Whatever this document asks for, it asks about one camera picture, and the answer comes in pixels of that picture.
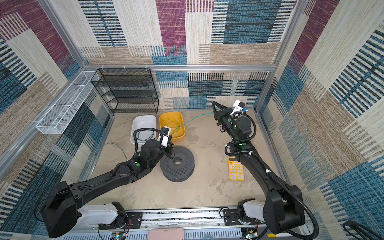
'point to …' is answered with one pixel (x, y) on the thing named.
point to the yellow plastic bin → (164, 115)
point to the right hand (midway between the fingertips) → (210, 102)
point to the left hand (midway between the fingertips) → (171, 135)
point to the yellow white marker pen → (271, 235)
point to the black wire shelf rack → (128, 90)
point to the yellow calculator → (236, 169)
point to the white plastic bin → (143, 121)
